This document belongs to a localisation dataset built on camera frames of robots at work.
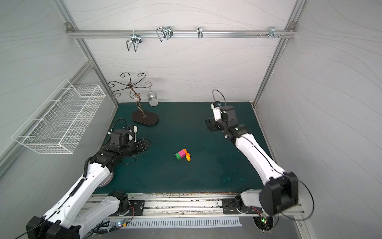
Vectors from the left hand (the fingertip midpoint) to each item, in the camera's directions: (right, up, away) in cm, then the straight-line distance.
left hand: (148, 142), depth 78 cm
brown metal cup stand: (-13, +14, +33) cm, 38 cm away
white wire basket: (-39, +9, -11) cm, 42 cm away
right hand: (+36, +13, +3) cm, 38 cm away
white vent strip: (+18, -37, -8) cm, 42 cm away
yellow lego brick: (+21, -11, +11) cm, 26 cm away
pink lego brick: (+17, -9, +12) cm, 23 cm away
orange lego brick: (+20, -9, +13) cm, 25 cm away
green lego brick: (+15, -10, +11) cm, 21 cm away
